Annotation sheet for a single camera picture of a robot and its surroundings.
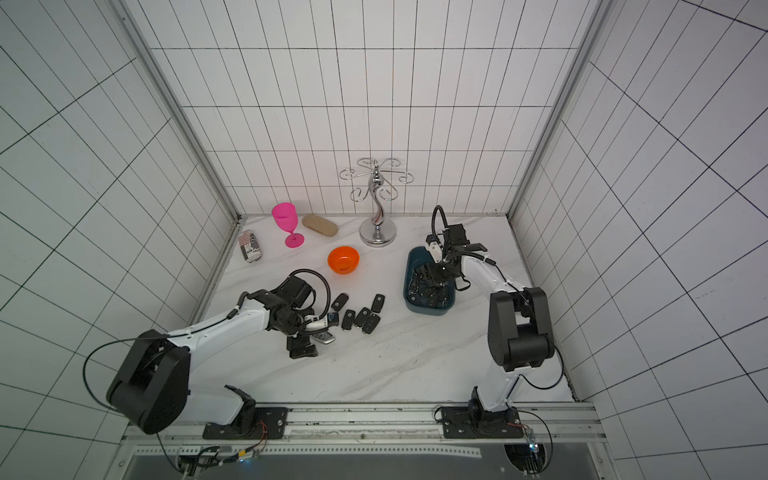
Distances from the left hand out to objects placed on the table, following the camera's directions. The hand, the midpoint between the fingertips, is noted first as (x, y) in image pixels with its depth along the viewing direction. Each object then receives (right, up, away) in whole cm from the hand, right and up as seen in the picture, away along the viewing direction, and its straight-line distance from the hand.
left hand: (305, 341), depth 85 cm
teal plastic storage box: (+36, +10, +10) cm, 38 cm away
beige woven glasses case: (-3, +35, +30) cm, 46 cm away
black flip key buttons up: (+19, +4, +5) cm, 20 cm away
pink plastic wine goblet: (-11, +37, +14) cm, 41 cm away
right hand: (+40, +20, +10) cm, 46 cm away
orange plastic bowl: (+8, +22, +18) cm, 30 cm away
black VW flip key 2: (+11, +4, +7) cm, 14 cm away
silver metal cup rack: (+20, +32, +29) cm, 48 cm away
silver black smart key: (+5, +1, +1) cm, 5 cm away
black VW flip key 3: (+16, +5, +7) cm, 18 cm away
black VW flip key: (+9, +9, +10) cm, 16 cm away
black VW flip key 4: (+21, +9, +10) cm, 25 cm away
